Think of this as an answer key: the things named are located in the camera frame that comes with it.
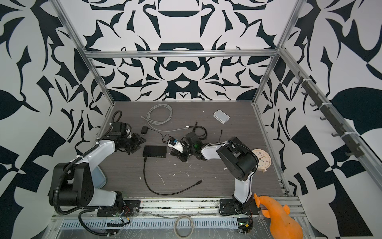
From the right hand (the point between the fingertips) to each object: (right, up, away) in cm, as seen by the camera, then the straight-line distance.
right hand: (174, 151), depth 90 cm
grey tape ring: (+11, -31, -22) cm, 39 cm away
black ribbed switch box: (-12, -1, +2) cm, 12 cm away
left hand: (-17, +7, -1) cm, 19 cm away
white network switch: (+32, +21, +21) cm, 44 cm away
